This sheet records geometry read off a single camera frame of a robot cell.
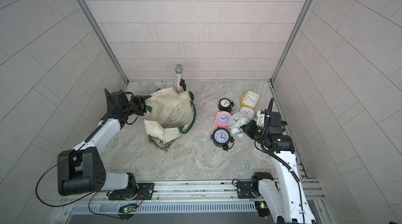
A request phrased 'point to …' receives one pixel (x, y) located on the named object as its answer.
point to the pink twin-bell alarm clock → (222, 119)
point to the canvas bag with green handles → (168, 112)
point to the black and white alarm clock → (222, 138)
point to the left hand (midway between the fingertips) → (155, 95)
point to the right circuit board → (263, 210)
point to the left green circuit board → (127, 208)
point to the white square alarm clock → (247, 112)
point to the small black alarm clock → (225, 104)
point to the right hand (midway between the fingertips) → (241, 125)
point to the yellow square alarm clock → (250, 99)
